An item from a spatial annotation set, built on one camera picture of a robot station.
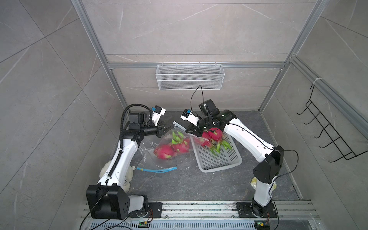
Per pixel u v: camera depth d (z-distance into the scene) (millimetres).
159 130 637
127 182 780
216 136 907
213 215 730
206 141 850
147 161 880
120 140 519
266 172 529
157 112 647
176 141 787
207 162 901
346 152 589
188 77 1011
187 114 658
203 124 656
